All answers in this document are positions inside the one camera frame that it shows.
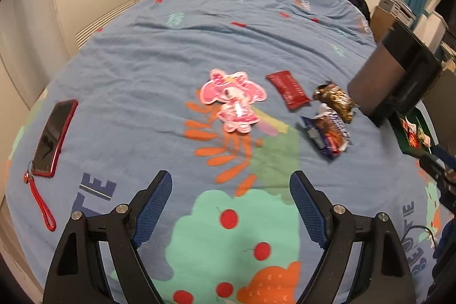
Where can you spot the white printer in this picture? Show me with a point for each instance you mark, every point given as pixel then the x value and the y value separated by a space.
pixel 395 6

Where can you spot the green tray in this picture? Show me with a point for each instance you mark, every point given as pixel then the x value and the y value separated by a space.
pixel 399 140

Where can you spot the brown oatmeal packet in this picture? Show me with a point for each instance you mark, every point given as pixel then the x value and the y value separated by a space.
pixel 335 101

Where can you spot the dark red packet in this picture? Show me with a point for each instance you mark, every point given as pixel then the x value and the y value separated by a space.
pixel 288 88

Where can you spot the pink cartoon character packet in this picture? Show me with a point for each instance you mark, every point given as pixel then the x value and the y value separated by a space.
pixel 231 101

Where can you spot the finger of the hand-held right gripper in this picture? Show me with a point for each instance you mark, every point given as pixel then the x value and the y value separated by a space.
pixel 445 156
pixel 434 167

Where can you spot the black backpack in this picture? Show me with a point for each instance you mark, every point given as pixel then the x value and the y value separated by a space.
pixel 358 5

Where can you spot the red smartphone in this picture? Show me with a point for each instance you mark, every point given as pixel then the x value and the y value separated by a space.
pixel 53 138

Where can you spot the dark blue wafer packet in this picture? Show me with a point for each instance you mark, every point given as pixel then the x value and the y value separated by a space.
pixel 327 133

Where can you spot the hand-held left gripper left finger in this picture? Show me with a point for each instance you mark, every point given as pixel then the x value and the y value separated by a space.
pixel 153 208

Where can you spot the long red snack packet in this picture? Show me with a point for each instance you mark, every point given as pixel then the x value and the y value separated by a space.
pixel 409 133

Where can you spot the person's right forearm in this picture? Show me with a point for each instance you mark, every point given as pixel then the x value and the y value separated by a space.
pixel 447 247

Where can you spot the brown black cylindrical appliance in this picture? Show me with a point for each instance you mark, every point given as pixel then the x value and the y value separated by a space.
pixel 388 76

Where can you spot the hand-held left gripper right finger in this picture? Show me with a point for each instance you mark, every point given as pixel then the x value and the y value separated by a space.
pixel 308 208

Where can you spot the small gold snack packet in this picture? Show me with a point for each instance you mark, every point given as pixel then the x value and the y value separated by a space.
pixel 426 139

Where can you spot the wooden nightstand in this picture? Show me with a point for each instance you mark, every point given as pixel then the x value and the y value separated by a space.
pixel 381 22

